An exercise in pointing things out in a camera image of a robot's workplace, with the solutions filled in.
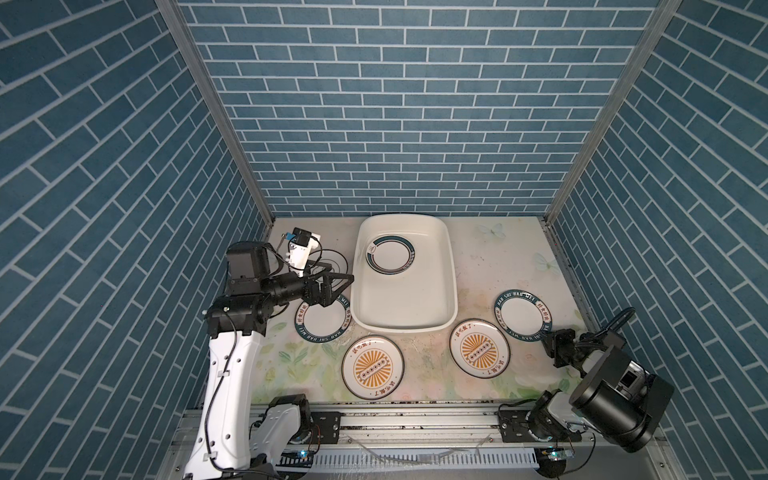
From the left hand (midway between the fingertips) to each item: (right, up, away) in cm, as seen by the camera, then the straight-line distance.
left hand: (340, 273), depth 65 cm
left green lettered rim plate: (-12, -18, +26) cm, 34 cm away
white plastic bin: (+20, -12, +31) cm, 39 cm away
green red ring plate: (+10, +3, +44) cm, 45 cm away
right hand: (+57, -19, +24) cm, 64 cm away
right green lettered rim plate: (+53, -17, +31) cm, 64 cm away
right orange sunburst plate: (+37, -24, +22) cm, 49 cm away
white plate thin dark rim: (-12, +2, +43) cm, 45 cm away
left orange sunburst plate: (+6, -28, +17) cm, 34 cm away
